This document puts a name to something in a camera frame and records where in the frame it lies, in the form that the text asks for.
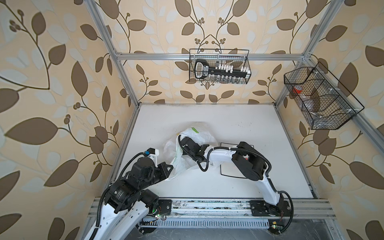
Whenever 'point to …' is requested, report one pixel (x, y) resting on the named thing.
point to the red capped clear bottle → (297, 89)
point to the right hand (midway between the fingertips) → (184, 146)
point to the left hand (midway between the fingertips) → (175, 167)
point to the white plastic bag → (180, 161)
